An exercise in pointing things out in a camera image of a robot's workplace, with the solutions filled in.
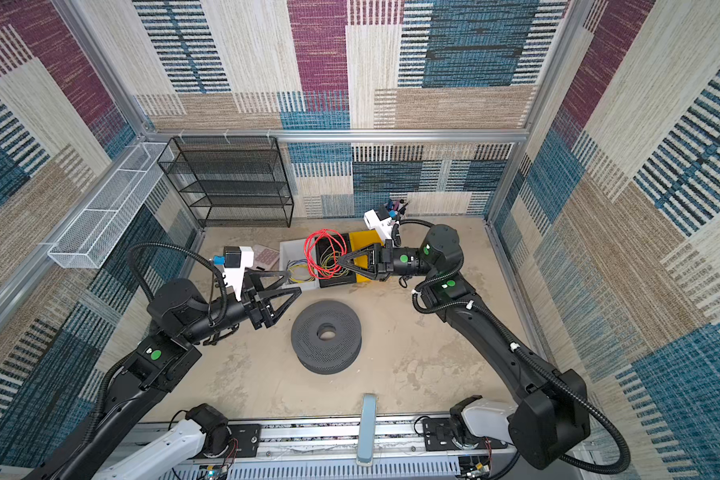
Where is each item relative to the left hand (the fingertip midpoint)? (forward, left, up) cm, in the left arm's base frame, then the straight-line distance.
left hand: (293, 279), depth 58 cm
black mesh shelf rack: (+57, +33, -20) cm, 69 cm away
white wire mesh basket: (+16, +50, -4) cm, 53 cm away
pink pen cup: (+47, -25, -25) cm, 59 cm away
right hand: (+1, -9, +2) cm, 9 cm away
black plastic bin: (+34, -2, -32) cm, 47 cm away
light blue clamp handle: (-20, -14, -38) cm, 45 cm away
